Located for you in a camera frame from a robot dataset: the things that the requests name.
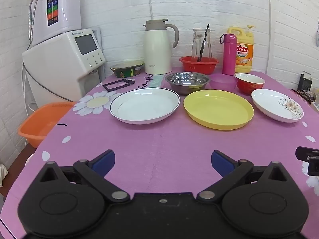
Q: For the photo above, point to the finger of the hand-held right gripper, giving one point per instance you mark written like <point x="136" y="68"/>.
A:
<point x="302" y="152"/>

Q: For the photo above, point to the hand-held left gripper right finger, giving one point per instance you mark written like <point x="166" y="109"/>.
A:
<point x="221" y="163"/>

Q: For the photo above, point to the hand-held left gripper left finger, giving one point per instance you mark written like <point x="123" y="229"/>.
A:
<point x="104" y="161"/>

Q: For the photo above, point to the stainless steel bowl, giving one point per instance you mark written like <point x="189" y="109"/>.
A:
<point x="185" y="79"/>

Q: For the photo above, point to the yellow plastic plate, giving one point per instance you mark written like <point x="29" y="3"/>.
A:
<point x="218" y="108"/>

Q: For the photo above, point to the pink floral tablecloth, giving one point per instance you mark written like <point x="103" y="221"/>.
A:
<point x="159" y="142"/>

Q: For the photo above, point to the white floral plate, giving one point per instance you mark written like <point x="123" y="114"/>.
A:
<point x="271" y="103"/>

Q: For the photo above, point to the white blue-rimmed plate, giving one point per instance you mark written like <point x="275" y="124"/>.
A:
<point x="144" y="105"/>

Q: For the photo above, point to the dark cardboard box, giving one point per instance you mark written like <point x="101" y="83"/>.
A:
<point x="305" y="81"/>

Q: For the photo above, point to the orange plastic basin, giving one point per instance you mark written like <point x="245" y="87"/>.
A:
<point x="37" y="127"/>

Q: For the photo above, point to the purple plastic bowl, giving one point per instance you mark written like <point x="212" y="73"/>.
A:
<point x="223" y="82"/>

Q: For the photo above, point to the red ceramic bowl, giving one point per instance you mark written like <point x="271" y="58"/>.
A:
<point x="249" y="86"/>

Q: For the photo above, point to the white crumpled cloth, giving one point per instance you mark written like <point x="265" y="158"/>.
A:
<point x="3" y="174"/>

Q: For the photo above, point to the red plastic basket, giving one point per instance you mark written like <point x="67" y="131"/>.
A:
<point x="189" y="64"/>

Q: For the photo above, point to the yellow dish soap bottle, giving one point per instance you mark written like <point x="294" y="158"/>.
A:
<point x="245" y="57"/>

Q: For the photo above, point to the pink thermos bottle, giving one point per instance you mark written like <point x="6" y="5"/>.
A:
<point x="229" y="54"/>

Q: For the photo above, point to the white appliance with screen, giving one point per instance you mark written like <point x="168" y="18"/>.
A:
<point x="54" y="64"/>

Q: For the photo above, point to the black utensil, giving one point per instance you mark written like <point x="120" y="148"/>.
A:
<point x="202" y="46"/>

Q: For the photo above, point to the glass carafe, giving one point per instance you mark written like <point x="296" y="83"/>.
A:
<point x="197" y="42"/>

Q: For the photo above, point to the cream thermos jug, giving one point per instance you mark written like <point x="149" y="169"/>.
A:
<point x="157" y="47"/>

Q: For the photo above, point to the white water purifier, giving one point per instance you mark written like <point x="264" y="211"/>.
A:
<point x="67" y="7"/>

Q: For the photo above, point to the white wall pipe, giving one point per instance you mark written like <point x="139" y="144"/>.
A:
<point x="269" y="17"/>

